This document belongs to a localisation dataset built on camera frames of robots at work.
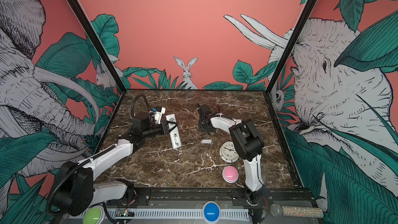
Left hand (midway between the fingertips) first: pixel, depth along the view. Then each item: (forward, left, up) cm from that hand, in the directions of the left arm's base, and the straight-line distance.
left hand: (176, 122), depth 80 cm
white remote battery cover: (-2, -16, -18) cm, 24 cm away
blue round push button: (-38, -16, -17) cm, 45 cm away
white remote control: (-7, +1, -5) cm, 9 cm away
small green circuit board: (-36, +24, -18) cm, 47 cm away
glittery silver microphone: (-39, -46, -13) cm, 62 cm away
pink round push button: (-22, -28, -17) cm, 39 cm away
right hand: (+8, -13, -17) cm, 22 cm away
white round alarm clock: (-12, -28, -14) cm, 33 cm away
